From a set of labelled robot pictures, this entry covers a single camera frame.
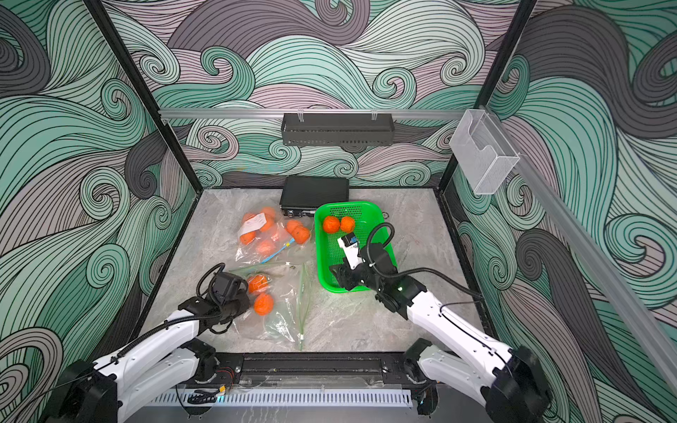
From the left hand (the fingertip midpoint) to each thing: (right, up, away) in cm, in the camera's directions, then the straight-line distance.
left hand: (248, 299), depth 86 cm
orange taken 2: (+34, +24, +15) cm, 44 cm away
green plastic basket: (+43, +22, +19) cm, 52 cm away
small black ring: (+52, +27, +24) cm, 63 cm away
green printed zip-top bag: (+14, +3, +2) cm, 14 cm away
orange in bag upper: (+3, +6, -3) cm, 8 cm away
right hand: (+29, +12, -10) cm, 33 cm away
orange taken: (+27, +24, +15) cm, 39 cm away
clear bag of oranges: (+4, +21, +6) cm, 22 cm away
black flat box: (+14, +37, +28) cm, 48 cm away
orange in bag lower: (+6, 0, -4) cm, 7 cm away
